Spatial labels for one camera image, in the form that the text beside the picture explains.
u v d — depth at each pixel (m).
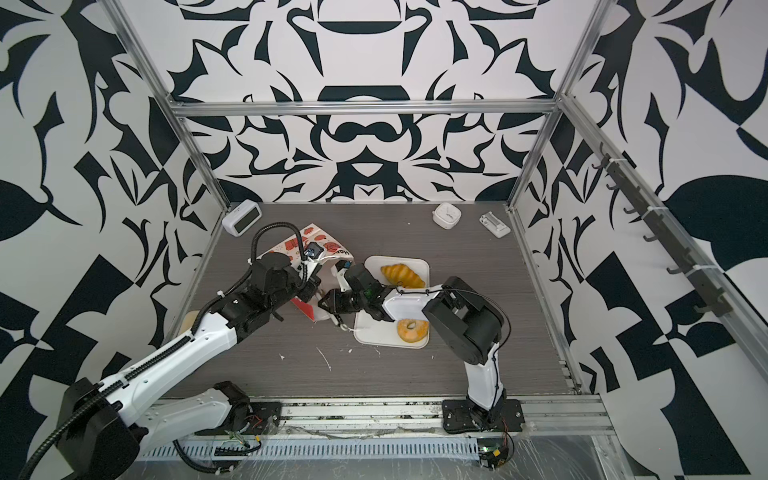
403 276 0.95
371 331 0.85
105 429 0.38
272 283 0.57
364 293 0.72
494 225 1.12
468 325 0.50
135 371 0.43
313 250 0.66
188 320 0.85
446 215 1.14
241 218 1.07
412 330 0.85
